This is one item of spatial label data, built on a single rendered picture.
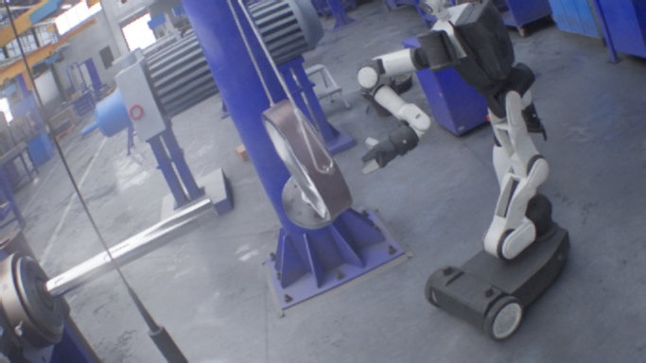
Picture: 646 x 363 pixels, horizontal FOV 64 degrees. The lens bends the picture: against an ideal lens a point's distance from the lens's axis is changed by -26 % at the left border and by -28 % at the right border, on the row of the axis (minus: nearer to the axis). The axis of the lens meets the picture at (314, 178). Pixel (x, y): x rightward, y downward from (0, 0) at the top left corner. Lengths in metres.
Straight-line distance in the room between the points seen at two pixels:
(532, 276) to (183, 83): 3.60
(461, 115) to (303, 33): 1.47
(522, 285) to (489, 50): 0.98
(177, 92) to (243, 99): 2.00
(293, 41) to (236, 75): 2.10
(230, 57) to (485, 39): 1.52
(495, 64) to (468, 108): 2.42
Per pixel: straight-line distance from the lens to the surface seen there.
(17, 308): 2.12
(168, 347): 1.36
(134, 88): 5.42
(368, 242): 3.84
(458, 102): 4.83
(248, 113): 3.49
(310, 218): 2.30
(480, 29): 2.39
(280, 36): 5.45
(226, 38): 3.41
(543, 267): 2.76
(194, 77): 5.43
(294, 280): 3.84
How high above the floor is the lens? 1.70
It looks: 19 degrees down
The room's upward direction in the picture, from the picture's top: 24 degrees counter-clockwise
